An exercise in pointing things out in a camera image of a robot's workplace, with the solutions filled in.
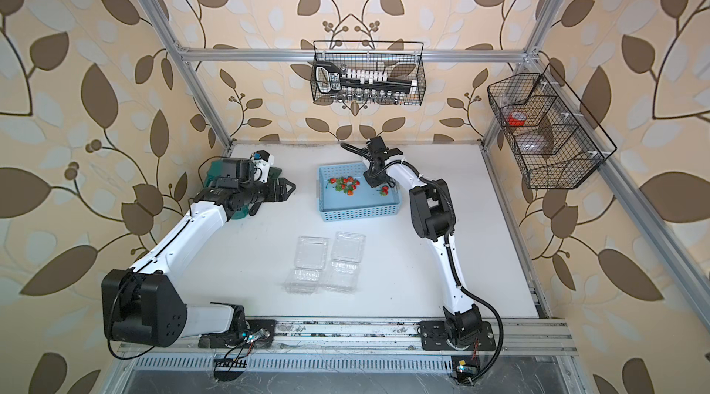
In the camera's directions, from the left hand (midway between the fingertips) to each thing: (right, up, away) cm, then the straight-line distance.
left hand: (280, 183), depth 84 cm
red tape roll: (+71, +19, -3) cm, 74 cm away
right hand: (+31, +1, +24) cm, 39 cm away
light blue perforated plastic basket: (+18, -5, +20) cm, 27 cm away
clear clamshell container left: (+8, -25, +5) cm, 27 cm away
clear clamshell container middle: (+19, -28, +2) cm, 34 cm away
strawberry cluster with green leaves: (+19, -2, +21) cm, 29 cm away
